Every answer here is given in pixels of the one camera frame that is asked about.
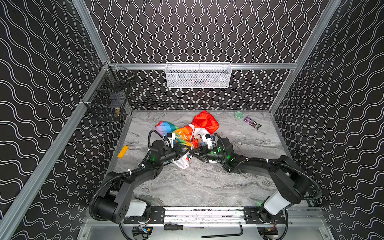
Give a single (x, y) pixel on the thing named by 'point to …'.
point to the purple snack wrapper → (252, 122)
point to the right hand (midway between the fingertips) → (190, 154)
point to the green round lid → (238, 115)
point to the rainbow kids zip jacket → (203, 123)
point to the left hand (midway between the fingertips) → (195, 149)
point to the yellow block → (123, 151)
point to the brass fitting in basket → (117, 111)
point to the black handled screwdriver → (176, 227)
